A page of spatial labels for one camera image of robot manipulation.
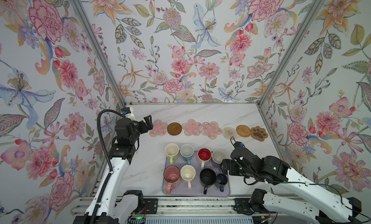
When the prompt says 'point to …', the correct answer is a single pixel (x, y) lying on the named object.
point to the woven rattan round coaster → (243, 131)
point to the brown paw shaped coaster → (258, 133)
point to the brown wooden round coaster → (174, 129)
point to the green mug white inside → (171, 151)
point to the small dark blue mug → (221, 181)
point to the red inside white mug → (204, 154)
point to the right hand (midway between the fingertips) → (225, 166)
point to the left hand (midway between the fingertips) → (146, 118)
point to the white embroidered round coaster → (228, 132)
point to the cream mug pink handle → (188, 173)
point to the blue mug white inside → (187, 151)
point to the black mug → (207, 177)
